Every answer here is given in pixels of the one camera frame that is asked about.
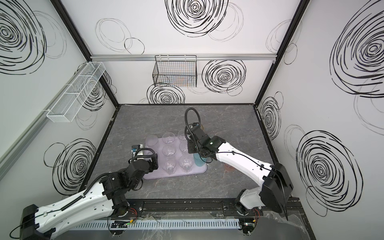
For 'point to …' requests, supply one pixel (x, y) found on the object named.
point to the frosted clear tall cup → (181, 135)
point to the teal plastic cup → (199, 161)
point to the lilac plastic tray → (172, 156)
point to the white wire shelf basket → (75, 93)
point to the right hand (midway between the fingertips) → (188, 146)
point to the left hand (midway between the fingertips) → (152, 156)
